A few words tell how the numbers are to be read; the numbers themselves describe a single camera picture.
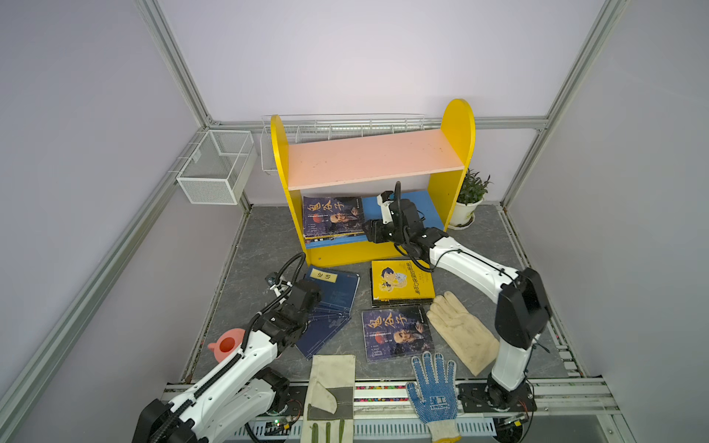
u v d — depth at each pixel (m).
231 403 0.55
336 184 0.72
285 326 0.57
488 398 0.67
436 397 0.74
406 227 0.66
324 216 0.92
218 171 1.01
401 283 0.93
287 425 0.71
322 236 0.90
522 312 0.48
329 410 0.72
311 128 0.94
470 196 1.01
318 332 0.87
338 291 0.91
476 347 0.83
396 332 0.85
